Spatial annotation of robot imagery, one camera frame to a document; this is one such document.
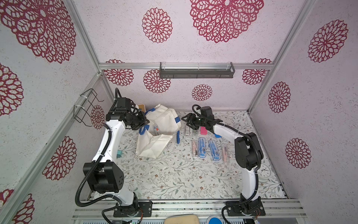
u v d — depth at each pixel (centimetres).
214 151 95
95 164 41
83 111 76
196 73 87
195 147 97
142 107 116
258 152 56
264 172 83
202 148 97
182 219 69
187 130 106
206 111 77
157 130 104
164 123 103
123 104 63
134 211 67
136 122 71
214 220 69
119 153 94
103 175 43
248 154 55
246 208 65
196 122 85
